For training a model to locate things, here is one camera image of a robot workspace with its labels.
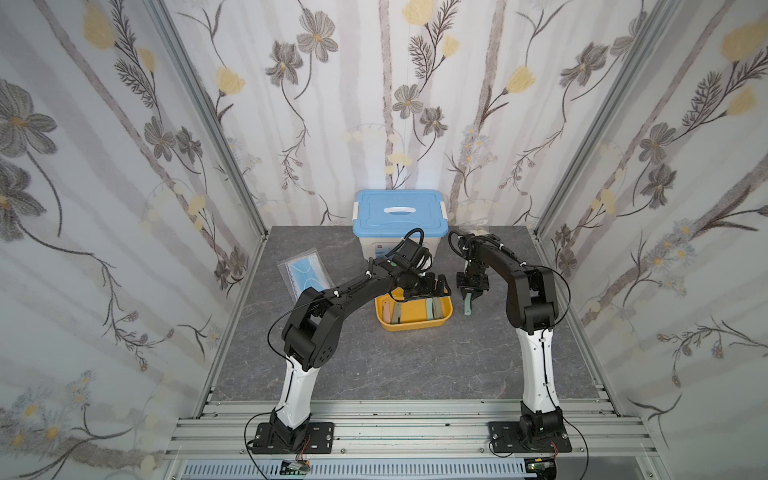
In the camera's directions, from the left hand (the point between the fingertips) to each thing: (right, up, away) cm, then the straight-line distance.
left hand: (444, 291), depth 87 cm
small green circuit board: (-39, -40, -17) cm, 58 cm away
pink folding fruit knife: (-17, -8, +10) cm, 21 cm away
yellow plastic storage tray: (-8, -9, +9) cm, 15 cm away
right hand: (+13, -1, +14) cm, 19 cm away
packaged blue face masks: (-48, +5, +20) cm, 52 cm away
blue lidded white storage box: (-19, +24, +15) cm, 34 cm away
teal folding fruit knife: (+10, -6, +11) cm, 16 cm away
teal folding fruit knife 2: (-3, -7, +11) cm, 13 cm away
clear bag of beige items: (+20, +23, +32) cm, 44 cm away
